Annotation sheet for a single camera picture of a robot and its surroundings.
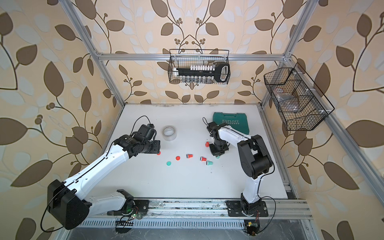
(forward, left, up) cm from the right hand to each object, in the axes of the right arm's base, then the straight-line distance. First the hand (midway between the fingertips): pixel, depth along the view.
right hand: (218, 154), depth 92 cm
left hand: (0, +36, +14) cm, 39 cm away
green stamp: (-5, +6, 0) cm, 8 cm away
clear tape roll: (+17, +32, 0) cm, 36 cm away
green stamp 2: (-2, 0, 0) cm, 2 cm away
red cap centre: (-1, +25, -1) cm, 25 cm away
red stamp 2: (-3, +9, +1) cm, 10 cm away
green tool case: (+23, -18, +3) cm, 29 cm away
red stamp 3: (+8, +6, 0) cm, 10 cm away
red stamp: (-1, +18, 0) cm, 18 cm away
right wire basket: (+11, -39, +32) cm, 52 cm away
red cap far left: (+2, +37, -1) cm, 37 cm away
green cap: (-4, +31, -1) cm, 31 cm away
